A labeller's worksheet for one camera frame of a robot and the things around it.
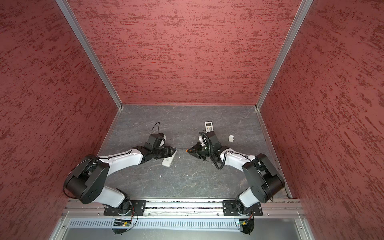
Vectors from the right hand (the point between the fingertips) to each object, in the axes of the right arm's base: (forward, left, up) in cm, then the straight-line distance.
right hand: (186, 155), depth 84 cm
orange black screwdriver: (+2, 0, 0) cm, 3 cm away
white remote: (+26, -16, -8) cm, 31 cm away
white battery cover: (+16, -31, -10) cm, 36 cm away
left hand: (+4, +10, -6) cm, 13 cm away
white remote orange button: (-1, +13, -8) cm, 15 cm away
